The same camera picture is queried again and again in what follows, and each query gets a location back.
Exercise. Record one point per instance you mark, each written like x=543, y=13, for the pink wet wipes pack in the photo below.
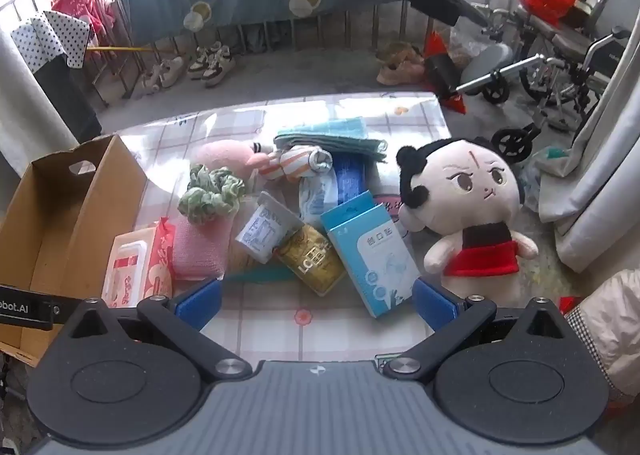
x=132, y=260

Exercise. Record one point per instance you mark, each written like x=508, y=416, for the pale padded jacket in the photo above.
x=615, y=325

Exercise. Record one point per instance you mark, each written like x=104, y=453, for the metal railing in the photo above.
x=120, y=35

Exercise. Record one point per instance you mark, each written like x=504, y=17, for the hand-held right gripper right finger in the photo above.
x=435, y=302

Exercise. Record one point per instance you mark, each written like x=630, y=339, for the black storage bin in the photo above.
x=67, y=100

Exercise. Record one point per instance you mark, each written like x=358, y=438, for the black-haired plush doll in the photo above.
x=470, y=195

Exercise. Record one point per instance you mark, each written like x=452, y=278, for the pink knitted cloth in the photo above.
x=197, y=250

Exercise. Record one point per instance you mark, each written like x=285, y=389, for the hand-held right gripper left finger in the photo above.
x=200, y=302

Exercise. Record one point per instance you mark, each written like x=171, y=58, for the teal folded towel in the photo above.
x=325, y=132

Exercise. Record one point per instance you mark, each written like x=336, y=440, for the crumpled pale plastic bag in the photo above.
x=540, y=180

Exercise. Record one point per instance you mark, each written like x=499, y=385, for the green fabric scrunchie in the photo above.
x=210, y=195

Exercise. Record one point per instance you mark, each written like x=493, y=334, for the blue flat packet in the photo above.
x=350, y=180

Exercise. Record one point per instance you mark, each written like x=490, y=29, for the brown white sneaker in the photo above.
x=219, y=66
x=198, y=64

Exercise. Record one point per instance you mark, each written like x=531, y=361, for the pink plush toy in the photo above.
x=220, y=155

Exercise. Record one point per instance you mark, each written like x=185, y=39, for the orange striped white sock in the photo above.
x=300, y=160

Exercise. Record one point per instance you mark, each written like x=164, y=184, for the white curtain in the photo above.
x=600, y=185

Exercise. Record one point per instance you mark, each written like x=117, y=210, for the red black bag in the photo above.
x=442, y=70

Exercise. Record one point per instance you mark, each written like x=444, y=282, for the white cloth cover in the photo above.
x=25, y=110

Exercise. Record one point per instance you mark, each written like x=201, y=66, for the folded wheelchair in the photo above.
x=575, y=45

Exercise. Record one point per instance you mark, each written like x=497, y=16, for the white printed packet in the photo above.
x=262, y=230

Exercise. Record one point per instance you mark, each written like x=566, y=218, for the brown cardboard box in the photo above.
x=75, y=215

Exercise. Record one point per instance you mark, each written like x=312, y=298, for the yellow stick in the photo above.
x=120, y=49

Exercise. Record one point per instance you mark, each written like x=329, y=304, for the blue white carton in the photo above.
x=375, y=255

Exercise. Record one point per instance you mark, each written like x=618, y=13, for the tan slipper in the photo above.
x=397, y=54

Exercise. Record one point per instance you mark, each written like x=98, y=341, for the checked tablecloth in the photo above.
x=260, y=307

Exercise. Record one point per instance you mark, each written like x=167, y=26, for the white polka dot cloth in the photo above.
x=50, y=37

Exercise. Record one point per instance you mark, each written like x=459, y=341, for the white blue soft packet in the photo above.
x=317, y=195

